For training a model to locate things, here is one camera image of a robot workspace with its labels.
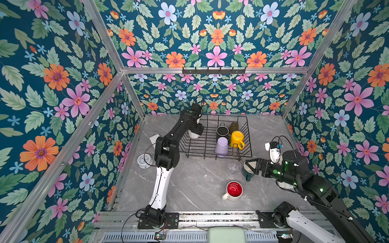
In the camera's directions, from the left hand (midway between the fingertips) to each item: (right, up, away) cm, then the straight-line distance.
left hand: (197, 125), depth 99 cm
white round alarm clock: (-33, -23, -8) cm, 41 cm away
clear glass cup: (+23, -26, -9) cm, 35 cm away
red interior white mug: (+22, -37, -17) cm, 46 cm away
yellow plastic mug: (+26, -9, -6) cm, 28 cm away
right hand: (+25, -17, -34) cm, 45 cm away
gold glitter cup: (+25, -1, +3) cm, 25 cm away
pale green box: (+15, -50, -31) cm, 61 cm away
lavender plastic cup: (+15, -13, -11) cm, 23 cm away
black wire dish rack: (+5, -15, +1) cm, 15 cm away
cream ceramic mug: (-2, -6, -3) cm, 7 cm away
